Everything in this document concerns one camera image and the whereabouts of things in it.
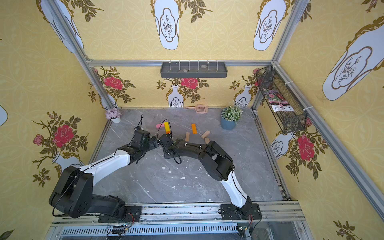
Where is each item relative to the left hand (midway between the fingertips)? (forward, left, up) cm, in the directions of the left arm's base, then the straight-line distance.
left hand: (153, 141), depth 91 cm
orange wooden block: (+14, -26, -7) cm, 30 cm away
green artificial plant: (+16, -50, +7) cm, 53 cm away
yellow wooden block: (+17, -6, -9) cm, 20 cm away
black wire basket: (+36, -77, +20) cm, 88 cm away
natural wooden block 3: (+5, -34, -9) cm, 36 cm away
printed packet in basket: (+6, -68, +26) cm, 73 cm away
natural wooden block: (+8, -21, -8) cm, 24 cm away
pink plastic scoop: (+35, -32, -9) cm, 48 cm away
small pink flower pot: (+22, +30, +1) cm, 37 cm away
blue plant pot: (+14, -49, -2) cm, 51 cm away
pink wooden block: (+19, -1, -8) cm, 21 cm away
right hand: (-6, -9, -9) cm, 14 cm away
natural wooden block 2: (+11, -34, -9) cm, 37 cm away
